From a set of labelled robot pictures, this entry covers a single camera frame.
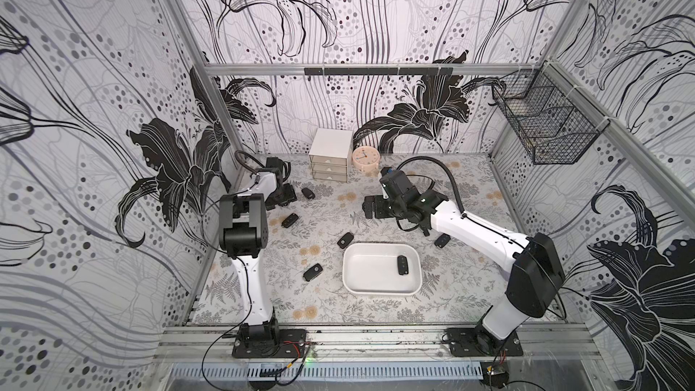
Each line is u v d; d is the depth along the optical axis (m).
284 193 0.92
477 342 0.64
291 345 0.73
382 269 0.86
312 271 0.86
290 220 0.98
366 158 1.15
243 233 0.57
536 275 0.42
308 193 1.05
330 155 1.03
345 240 0.93
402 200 0.61
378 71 0.89
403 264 0.86
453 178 0.61
